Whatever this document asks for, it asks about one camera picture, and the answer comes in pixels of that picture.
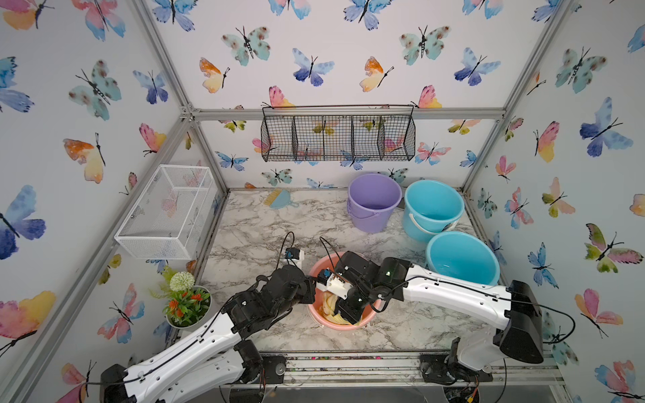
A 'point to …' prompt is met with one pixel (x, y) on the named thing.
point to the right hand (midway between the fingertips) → (336, 314)
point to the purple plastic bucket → (370, 199)
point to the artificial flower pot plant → (188, 304)
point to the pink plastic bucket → (369, 311)
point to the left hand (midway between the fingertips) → (319, 279)
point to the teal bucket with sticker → (431, 207)
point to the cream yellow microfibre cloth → (327, 309)
